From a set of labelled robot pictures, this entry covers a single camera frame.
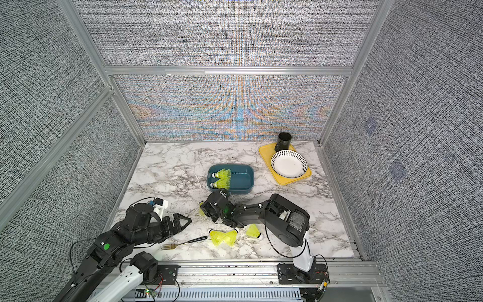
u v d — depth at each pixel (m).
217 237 0.82
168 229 0.61
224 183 0.95
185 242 0.82
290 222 0.49
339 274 0.75
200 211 0.88
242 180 1.00
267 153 1.18
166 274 0.74
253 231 0.82
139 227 0.53
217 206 0.69
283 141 1.10
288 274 0.73
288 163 1.09
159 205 0.66
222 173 0.99
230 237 0.81
